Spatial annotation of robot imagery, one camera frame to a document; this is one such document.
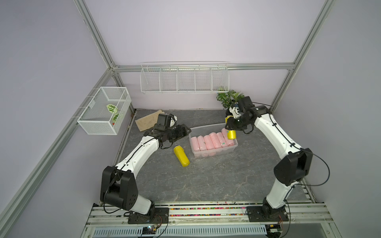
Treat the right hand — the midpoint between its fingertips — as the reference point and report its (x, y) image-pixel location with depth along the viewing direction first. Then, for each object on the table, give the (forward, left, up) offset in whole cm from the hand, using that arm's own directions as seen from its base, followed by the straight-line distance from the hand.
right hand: (228, 126), depth 85 cm
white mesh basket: (+4, +70, +6) cm, 71 cm away
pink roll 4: (+1, +2, -17) cm, 17 cm away
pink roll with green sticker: (-1, +11, -16) cm, 20 cm away
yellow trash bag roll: (-11, +28, -17) cm, 34 cm away
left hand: (-4, +24, -1) cm, 24 cm away
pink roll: (-2, +20, -17) cm, 26 cm away
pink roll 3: (+1, +6, -17) cm, 18 cm away
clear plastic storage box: (-7, +6, -17) cm, 20 cm away
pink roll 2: (-2, +15, -16) cm, 22 cm away
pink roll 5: (-3, -2, -14) cm, 14 cm away
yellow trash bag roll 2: (-6, -1, 0) cm, 6 cm away
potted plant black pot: (+16, -1, +6) cm, 17 cm away
